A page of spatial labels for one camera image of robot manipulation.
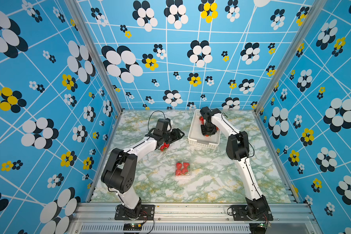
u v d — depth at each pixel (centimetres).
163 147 96
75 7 69
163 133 73
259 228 68
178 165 91
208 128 91
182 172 85
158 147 69
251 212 65
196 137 104
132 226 72
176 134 80
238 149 66
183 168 87
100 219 77
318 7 68
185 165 88
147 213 73
